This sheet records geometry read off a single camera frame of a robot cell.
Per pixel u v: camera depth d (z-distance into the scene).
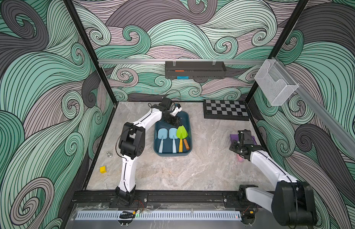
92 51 0.89
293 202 0.40
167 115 0.84
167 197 0.76
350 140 0.51
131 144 0.55
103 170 0.82
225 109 1.10
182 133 0.98
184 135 0.97
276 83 0.78
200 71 0.94
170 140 0.95
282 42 0.84
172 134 0.98
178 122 0.86
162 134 0.98
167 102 0.80
